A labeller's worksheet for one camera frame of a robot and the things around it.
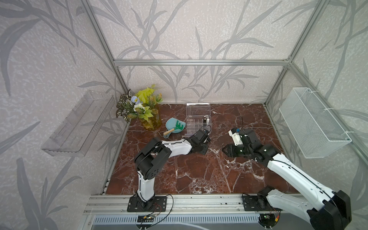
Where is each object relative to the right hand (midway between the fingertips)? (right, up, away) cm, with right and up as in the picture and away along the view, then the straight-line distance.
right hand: (224, 148), depth 79 cm
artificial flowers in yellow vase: (-49, +25, +12) cm, 57 cm away
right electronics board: (+22, -37, -5) cm, 43 cm away
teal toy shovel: (-34, +12, +27) cm, 45 cm away
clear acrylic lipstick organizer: (-14, +17, +26) cm, 34 cm away
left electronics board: (-42, -33, -9) cm, 54 cm away
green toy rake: (-29, +10, +26) cm, 40 cm away
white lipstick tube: (-7, +15, +23) cm, 28 cm away
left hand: (-9, -3, +15) cm, 18 cm away
